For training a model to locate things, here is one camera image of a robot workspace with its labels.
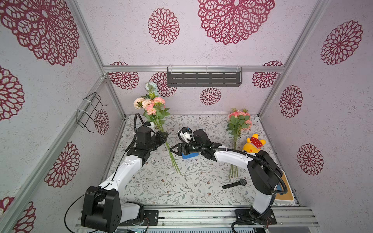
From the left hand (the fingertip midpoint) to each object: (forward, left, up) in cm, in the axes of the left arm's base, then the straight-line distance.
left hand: (169, 134), depth 83 cm
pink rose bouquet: (+23, -49, -15) cm, 56 cm away
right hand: (-7, -2, -3) cm, 8 cm away
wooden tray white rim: (-30, -64, -15) cm, 72 cm away
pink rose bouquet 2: (+8, +7, +12) cm, 16 cm away
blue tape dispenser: (-4, -14, -18) cm, 23 cm away
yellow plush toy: (+2, -54, -14) cm, 56 cm away
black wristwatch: (-22, -41, -16) cm, 49 cm away
